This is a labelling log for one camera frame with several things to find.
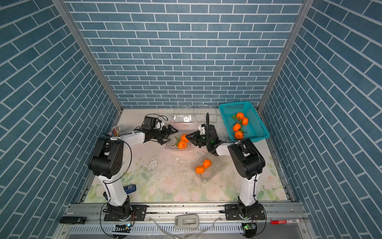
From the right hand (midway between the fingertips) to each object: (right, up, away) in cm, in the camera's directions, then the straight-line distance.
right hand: (186, 137), depth 91 cm
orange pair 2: (-3, -3, +2) cm, 5 cm away
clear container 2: (+3, -6, -2) cm, 7 cm away
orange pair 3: (+8, -18, -6) cm, 20 cm away
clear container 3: (+19, -17, 0) cm, 26 cm away
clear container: (+10, +12, +24) cm, 29 cm away
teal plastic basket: (+49, +4, +16) cm, 52 cm away
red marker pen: (+45, -39, -20) cm, 63 cm away
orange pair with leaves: (+39, +15, +21) cm, 47 cm away
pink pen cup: (-42, +4, -4) cm, 42 cm away
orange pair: (+35, +1, +9) cm, 36 cm away
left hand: (-6, +1, +4) cm, 7 cm away
